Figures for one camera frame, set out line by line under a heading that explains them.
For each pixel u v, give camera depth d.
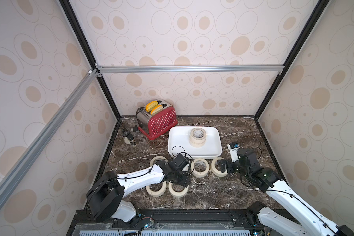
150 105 0.98
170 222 0.73
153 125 0.96
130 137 0.95
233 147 0.67
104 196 0.42
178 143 1.03
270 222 0.58
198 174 0.87
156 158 0.93
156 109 0.96
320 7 0.68
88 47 0.81
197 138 1.03
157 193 0.80
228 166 0.69
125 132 0.97
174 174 0.60
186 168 0.67
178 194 0.80
